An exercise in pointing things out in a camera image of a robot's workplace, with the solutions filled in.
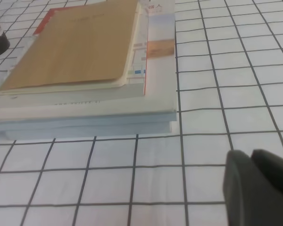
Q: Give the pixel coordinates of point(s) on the red white book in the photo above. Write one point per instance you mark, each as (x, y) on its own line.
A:
(45, 20)

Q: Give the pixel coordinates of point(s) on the white magazine with photos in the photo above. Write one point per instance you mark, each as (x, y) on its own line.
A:
(151, 69)

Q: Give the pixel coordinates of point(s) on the white grid tablecloth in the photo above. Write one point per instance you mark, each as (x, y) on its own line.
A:
(229, 89)

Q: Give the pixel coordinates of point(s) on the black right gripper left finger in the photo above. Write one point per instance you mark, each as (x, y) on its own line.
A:
(241, 209)

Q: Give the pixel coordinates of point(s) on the thick white bottom book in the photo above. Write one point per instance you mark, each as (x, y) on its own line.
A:
(153, 113)

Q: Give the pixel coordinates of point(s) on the brown kraft notebook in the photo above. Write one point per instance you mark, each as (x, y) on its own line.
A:
(80, 48)

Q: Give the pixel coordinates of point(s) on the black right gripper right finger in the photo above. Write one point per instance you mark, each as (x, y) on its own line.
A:
(266, 178)

